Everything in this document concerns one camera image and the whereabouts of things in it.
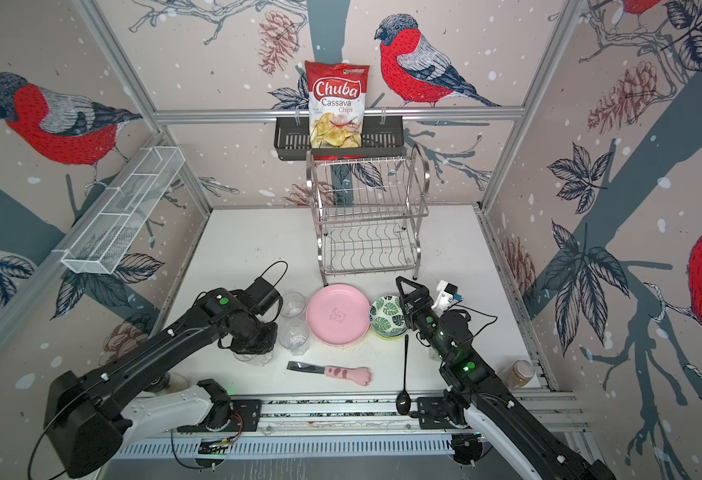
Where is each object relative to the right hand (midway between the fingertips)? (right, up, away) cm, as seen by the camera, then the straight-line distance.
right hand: (391, 293), depth 74 cm
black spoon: (+3, -29, +1) cm, 29 cm away
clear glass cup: (-28, -15, +11) cm, 33 cm away
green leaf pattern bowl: (0, -10, +11) cm, 15 cm away
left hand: (-31, -15, 0) cm, 34 cm away
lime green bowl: (+1, -14, +7) cm, 16 cm away
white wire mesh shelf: (-72, +22, +4) cm, 75 cm away
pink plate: (-15, -10, +15) cm, 24 cm away
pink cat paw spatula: (-8, -23, +4) cm, 25 cm away
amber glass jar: (+30, -19, -3) cm, 36 cm away
